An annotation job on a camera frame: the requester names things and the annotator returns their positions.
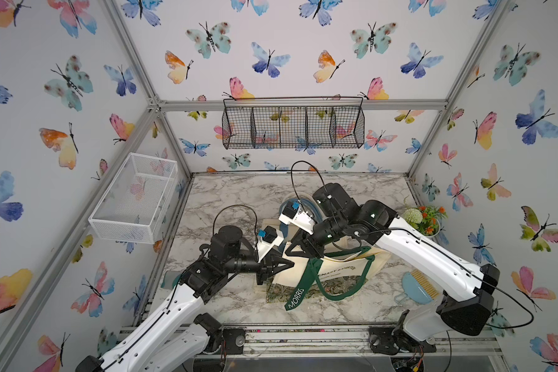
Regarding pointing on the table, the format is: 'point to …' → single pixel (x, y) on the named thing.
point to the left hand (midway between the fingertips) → (292, 263)
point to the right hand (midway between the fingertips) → (290, 248)
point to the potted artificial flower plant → (425, 219)
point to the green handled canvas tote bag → (339, 273)
